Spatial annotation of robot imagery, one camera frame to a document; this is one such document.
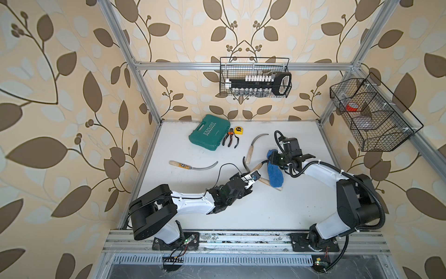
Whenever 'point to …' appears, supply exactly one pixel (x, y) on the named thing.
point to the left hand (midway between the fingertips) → (247, 171)
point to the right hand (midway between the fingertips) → (269, 157)
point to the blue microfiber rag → (275, 172)
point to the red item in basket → (352, 107)
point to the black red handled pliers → (231, 132)
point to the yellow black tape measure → (238, 130)
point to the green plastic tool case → (210, 132)
